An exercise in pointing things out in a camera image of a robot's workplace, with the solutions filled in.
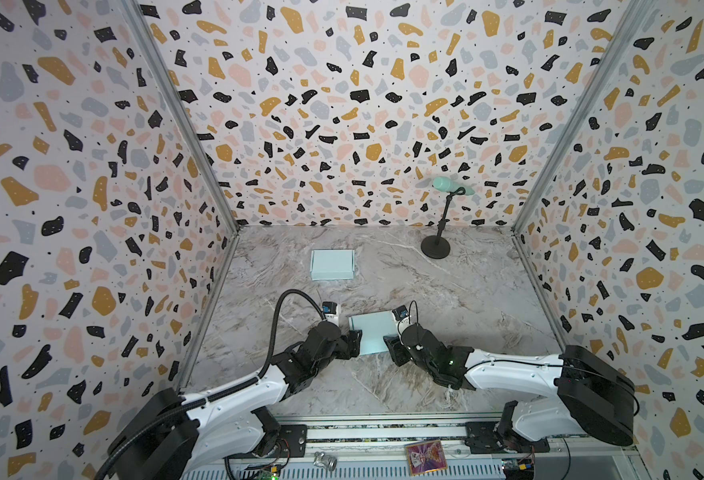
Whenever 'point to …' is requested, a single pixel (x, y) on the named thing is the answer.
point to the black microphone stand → (436, 246)
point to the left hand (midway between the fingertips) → (357, 328)
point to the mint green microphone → (448, 185)
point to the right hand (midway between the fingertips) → (389, 332)
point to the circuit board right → (518, 468)
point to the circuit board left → (272, 473)
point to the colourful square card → (426, 457)
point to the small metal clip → (323, 460)
